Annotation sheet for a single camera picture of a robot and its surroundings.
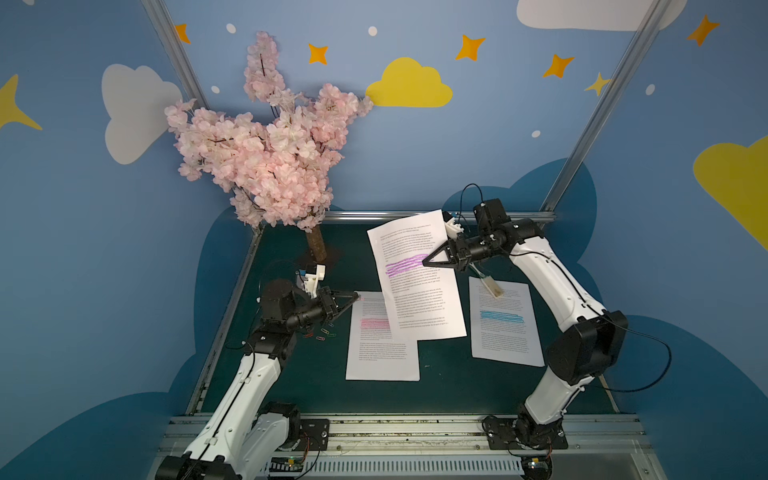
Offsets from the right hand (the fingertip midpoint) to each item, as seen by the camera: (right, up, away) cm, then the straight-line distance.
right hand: (430, 265), depth 69 cm
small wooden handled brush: (+27, -10, +32) cm, 43 cm away
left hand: (-17, -7, +3) cm, 19 cm away
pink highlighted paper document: (-14, -27, +19) cm, 36 cm away
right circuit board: (+27, -51, +4) cm, 58 cm away
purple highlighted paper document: (-2, -8, -2) cm, 9 cm away
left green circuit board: (-35, -50, +4) cm, 61 cm away
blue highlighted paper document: (+27, -21, +25) cm, 43 cm away
